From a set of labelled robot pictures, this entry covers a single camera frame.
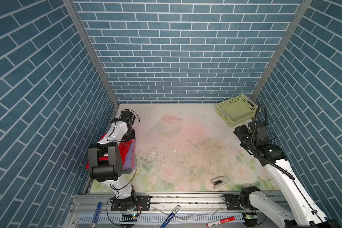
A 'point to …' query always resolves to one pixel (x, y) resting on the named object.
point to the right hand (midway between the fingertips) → (240, 131)
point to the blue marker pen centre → (170, 216)
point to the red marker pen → (220, 222)
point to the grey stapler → (219, 181)
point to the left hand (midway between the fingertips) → (129, 138)
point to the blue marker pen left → (96, 216)
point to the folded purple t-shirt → (130, 160)
